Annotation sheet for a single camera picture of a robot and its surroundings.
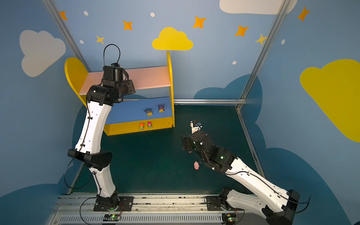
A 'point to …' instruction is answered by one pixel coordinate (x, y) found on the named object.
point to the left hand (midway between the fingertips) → (131, 83)
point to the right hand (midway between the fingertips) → (191, 134)
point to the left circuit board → (111, 217)
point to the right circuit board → (229, 218)
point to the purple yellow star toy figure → (161, 108)
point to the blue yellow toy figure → (148, 111)
